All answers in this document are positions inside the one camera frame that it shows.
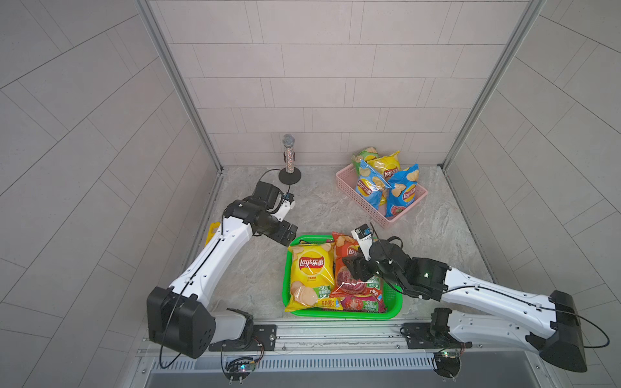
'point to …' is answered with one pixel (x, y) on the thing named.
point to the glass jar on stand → (290, 175)
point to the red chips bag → (345, 283)
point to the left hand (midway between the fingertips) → (287, 227)
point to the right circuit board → (446, 364)
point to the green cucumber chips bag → (365, 154)
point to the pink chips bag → (362, 304)
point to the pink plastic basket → (347, 178)
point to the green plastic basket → (393, 300)
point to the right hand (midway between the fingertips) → (349, 260)
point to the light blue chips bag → (370, 186)
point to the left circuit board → (239, 368)
